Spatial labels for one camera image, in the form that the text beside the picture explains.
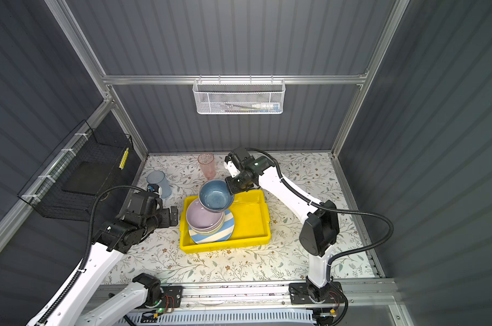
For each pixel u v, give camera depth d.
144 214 0.54
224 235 0.85
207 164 1.02
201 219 0.83
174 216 0.68
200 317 0.71
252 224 0.92
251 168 0.58
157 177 0.91
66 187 0.69
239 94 0.99
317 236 0.46
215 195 0.82
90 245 0.45
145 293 0.62
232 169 0.74
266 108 0.89
